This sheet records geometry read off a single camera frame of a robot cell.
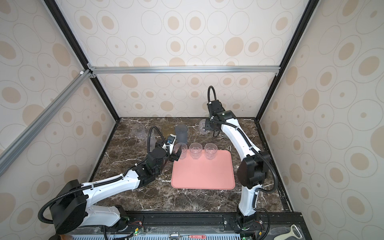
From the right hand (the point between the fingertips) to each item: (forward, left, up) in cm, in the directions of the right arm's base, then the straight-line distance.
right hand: (211, 125), depth 88 cm
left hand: (-13, +19, +3) cm, 23 cm away
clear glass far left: (+10, +50, -17) cm, 54 cm away
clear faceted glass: (-5, +10, -18) cm, 21 cm away
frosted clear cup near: (0, +38, -14) cm, 41 cm away
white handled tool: (-51, -36, -20) cm, 66 cm away
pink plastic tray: (-21, -3, -21) cm, 30 cm away
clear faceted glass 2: (+2, +5, -4) cm, 7 cm away
